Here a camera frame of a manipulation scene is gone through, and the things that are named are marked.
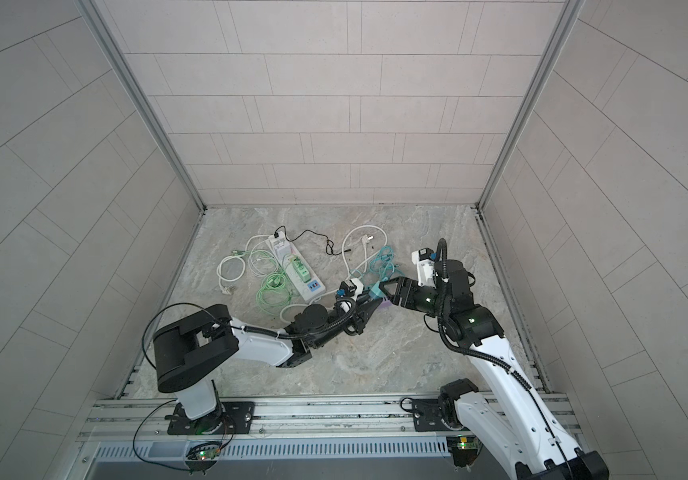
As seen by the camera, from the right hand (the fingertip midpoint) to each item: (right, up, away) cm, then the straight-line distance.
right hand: (387, 289), depth 72 cm
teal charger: (-3, 0, 0) cm, 3 cm away
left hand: (0, -2, +3) cm, 3 cm away
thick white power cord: (-48, -4, +19) cm, 52 cm away
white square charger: (-32, +8, +24) cm, 41 cm away
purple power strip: (0, -4, 0) cm, 4 cm away
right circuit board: (+17, -36, -4) cm, 40 cm away
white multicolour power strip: (-23, -4, +19) cm, 30 cm away
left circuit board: (-40, -33, -8) cm, 53 cm away
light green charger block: (-23, 0, +19) cm, 30 cm away
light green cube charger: (-25, +3, +19) cm, 31 cm away
